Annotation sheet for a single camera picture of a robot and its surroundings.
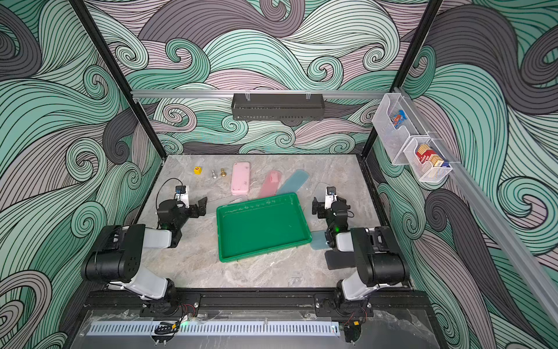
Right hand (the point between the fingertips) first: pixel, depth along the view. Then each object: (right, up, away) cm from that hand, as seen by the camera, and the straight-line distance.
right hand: (329, 198), depth 93 cm
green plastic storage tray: (-32, -13, +1) cm, 35 cm away
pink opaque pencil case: (-42, +8, +16) cm, 46 cm away
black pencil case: (0, -24, -9) cm, 25 cm away
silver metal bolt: (-56, +10, +17) cm, 59 cm away
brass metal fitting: (-51, +11, +17) cm, 55 cm away
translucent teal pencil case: (-15, +6, +14) cm, 21 cm away
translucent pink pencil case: (-26, +5, +14) cm, 30 cm away
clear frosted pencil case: (-42, -2, +8) cm, 42 cm away
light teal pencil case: (-6, -16, -7) cm, 19 cm away
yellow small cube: (-65, +12, +18) cm, 68 cm away
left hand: (-60, +1, 0) cm, 60 cm away
